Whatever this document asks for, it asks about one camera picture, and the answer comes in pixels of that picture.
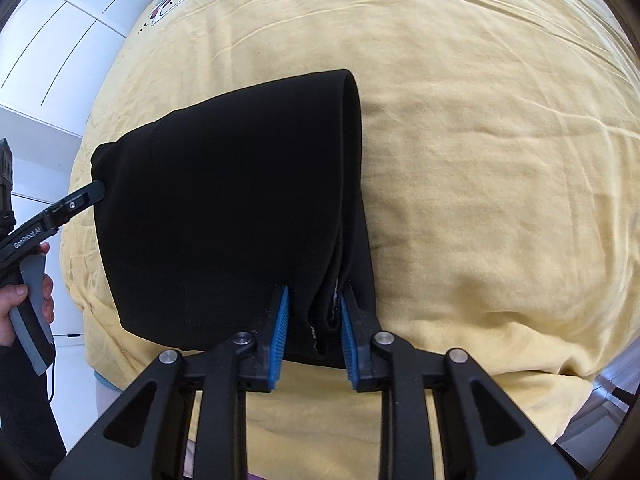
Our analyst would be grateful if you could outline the black pants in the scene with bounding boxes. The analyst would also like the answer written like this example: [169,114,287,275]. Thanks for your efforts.
[91,69,377,368]

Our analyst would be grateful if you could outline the person's left hand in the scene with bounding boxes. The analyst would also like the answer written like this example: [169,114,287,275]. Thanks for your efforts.
[0,241,55,347]

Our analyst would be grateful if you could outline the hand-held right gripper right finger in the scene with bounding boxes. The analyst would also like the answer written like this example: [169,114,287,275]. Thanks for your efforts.
[340,284,577,480]

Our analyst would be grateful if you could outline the white wardrobe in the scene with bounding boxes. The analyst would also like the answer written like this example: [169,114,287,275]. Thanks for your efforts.
[0,0,176,341]

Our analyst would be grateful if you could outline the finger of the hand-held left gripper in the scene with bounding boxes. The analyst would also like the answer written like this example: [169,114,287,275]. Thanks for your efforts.
[44,180,107,232]

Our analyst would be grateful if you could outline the person's left forearm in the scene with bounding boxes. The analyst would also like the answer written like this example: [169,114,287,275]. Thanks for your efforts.
[0,342,67,466]

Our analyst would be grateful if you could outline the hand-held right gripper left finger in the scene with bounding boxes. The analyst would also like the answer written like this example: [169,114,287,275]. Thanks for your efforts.
[50,285,292,480]

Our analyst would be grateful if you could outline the yellow printed blanket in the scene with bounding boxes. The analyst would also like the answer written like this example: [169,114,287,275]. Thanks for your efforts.
[60,0,640,461]

